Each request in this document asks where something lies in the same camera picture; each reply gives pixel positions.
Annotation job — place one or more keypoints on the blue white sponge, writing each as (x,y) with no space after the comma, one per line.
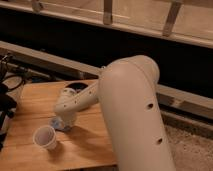
(58,124)

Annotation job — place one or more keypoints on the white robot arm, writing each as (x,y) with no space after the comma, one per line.
(126,92)

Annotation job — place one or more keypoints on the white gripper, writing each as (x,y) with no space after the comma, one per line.
(68,119)

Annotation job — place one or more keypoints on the white paper cup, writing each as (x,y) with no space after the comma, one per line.
(45,137)

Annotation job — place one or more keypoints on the metal railing post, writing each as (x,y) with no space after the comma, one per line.
(107,12)
(171,17)

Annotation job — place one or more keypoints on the black bowl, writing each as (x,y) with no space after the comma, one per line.
(77,86)

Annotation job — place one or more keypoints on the metal railing post middle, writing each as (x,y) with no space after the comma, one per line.
(107,12)

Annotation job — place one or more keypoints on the metal railing post right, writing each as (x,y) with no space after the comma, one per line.
(171,17)

